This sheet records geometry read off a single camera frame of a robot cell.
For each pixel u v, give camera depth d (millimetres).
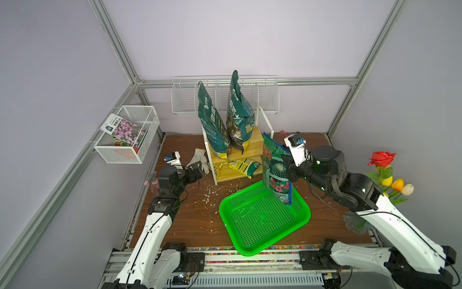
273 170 662
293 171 530
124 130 732
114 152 668
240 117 678
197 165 767
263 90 986
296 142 491
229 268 725
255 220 847
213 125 622
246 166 973
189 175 683
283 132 1237
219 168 964
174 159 665
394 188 638
